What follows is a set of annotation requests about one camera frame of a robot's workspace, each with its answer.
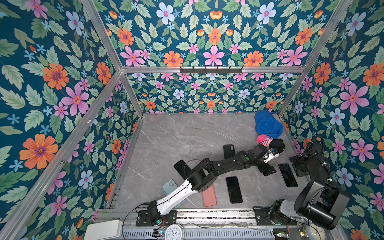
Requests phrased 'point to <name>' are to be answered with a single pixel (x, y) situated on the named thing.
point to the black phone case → (229, 151)
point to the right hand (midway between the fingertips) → (294, 163)
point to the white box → (104, 230)
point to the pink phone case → (209, 197)
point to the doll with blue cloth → (270, 128)
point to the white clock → (174, 231)
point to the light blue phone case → (169, 186)
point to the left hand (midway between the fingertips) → (276, 163)
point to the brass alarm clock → (312, 231)
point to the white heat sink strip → (204, 234)
